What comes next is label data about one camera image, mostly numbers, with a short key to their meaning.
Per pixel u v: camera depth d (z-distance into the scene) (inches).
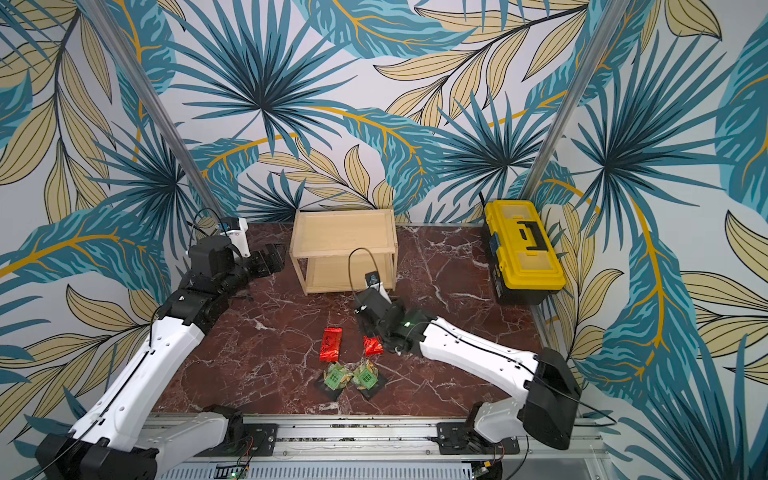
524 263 34.8
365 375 33.0
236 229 24.9
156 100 32.9
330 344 34.6
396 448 28.8
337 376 32.9
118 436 15.0
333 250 33.6
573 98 32.7
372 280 26.5
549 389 15.6
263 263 25.2
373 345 34.6
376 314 22.3
